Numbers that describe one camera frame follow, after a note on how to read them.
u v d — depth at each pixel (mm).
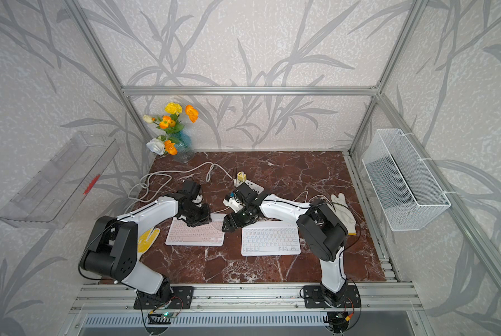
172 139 956
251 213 666
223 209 963
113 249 446
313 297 726
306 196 1042
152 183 1077
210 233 890
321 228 505
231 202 820
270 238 875
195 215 791
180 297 723
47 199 642
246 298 753
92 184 675
